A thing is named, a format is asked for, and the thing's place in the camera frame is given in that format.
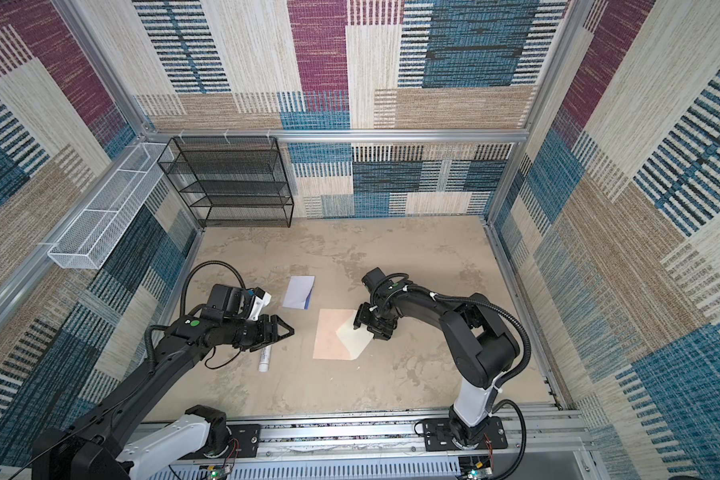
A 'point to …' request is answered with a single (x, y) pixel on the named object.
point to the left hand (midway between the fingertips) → (286, 330)
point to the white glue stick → (265, 358)
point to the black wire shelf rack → (231, 181)
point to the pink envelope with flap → (336, 337)
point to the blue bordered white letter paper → (299, 291)
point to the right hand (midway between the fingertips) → (363, 333)
